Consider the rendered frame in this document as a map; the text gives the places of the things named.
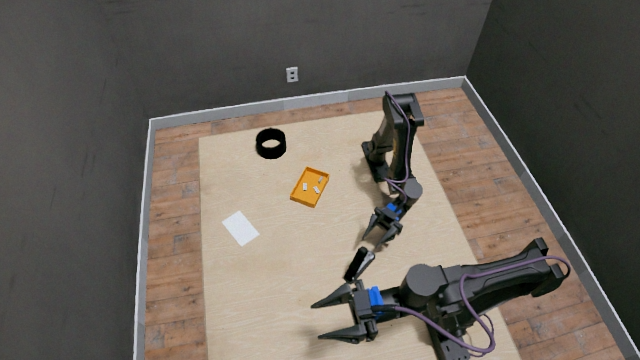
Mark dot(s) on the orange shallow tray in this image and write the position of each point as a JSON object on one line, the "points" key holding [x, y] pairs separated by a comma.
{"points": [[310, 176]]}

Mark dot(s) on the white sheet of paper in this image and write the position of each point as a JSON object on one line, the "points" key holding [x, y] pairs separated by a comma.
{"points": [[240, 228]]}

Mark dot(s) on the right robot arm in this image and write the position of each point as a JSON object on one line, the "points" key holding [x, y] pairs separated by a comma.
{"points": [[382, 142]]}

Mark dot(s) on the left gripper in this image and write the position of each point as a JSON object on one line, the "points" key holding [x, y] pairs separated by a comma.
{"points": [[358, 330]]}

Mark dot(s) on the black short cylinder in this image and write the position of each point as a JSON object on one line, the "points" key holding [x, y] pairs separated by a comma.
{"points": [[271, 152]]}

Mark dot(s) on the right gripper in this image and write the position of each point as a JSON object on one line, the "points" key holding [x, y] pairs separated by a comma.
{"points": [[385, 222]]}

